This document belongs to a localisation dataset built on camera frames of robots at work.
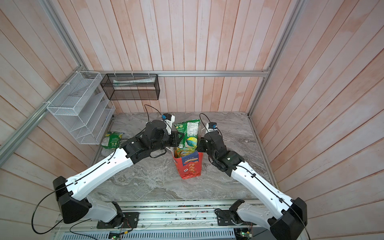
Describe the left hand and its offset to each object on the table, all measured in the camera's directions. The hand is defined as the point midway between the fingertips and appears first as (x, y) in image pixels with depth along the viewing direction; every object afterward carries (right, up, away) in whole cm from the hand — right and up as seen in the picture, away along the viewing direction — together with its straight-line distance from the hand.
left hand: (183, 138), depth 70 cm
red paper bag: (+3, -15, +9) cm, 18 cm away
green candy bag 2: (-51, -3, +31) cm, 59 cm away
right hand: (+9, 0, +6) cm, 11 cm away
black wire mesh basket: (-39, +35, +34) cm, 62 cm away
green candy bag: (+3, +4, 0) cm, 5 cm away
